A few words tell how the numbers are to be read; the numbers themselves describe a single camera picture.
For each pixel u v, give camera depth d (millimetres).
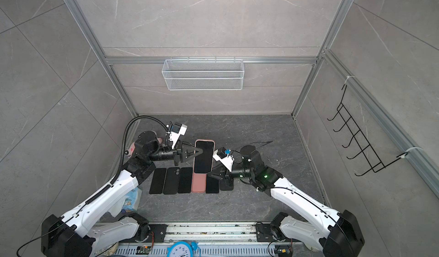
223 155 592
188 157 611
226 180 603
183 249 685
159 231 732
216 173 663
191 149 613
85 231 409
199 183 880
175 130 573
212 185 880
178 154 570
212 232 748
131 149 927
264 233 730
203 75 1007
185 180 898
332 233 390
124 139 528
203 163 647
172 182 885
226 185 611
